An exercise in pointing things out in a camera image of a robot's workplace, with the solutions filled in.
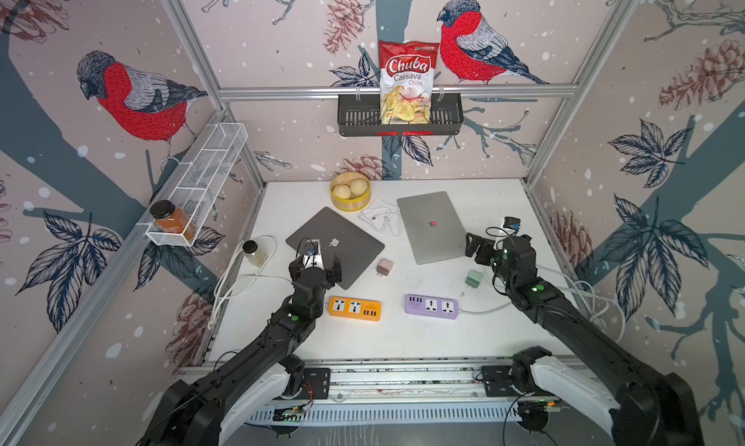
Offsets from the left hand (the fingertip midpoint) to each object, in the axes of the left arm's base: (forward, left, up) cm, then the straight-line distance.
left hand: (323, 249), depth 83 cm
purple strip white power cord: (-11, -84, -18) cm, 86 cm away
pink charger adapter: (+1, -18, -13) cm, 22 cm away
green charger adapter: (-3, -46, -13) cm, 48 cm away
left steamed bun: (+32, -2, -9) cm, 33 cm away
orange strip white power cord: (+2, +30, -16) cm, 35 cm away
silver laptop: (+19, -36, -16) cm, 44 cm away
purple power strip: (-13, -32, -12) cm, 36 cm away
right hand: (+4, -46, +2) cm, 46 cm away
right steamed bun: (+34, -8, -9) cm, 36 cm away
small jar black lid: (+3, +24, -8) cm, 25 cm away
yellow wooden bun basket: (+27, -6, -12) cm, 31 cm away
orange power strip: (-13, -13, -12) cm, 22 cm away
